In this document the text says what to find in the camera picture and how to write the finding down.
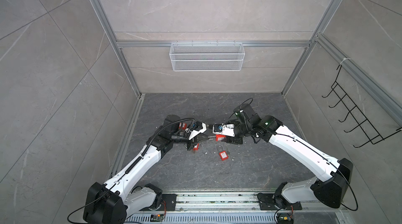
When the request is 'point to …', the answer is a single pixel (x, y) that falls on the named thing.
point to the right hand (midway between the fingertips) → (223, 130)
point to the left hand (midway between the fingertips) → (207, 133)
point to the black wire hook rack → (363, 121)
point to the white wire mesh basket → (207, 57)
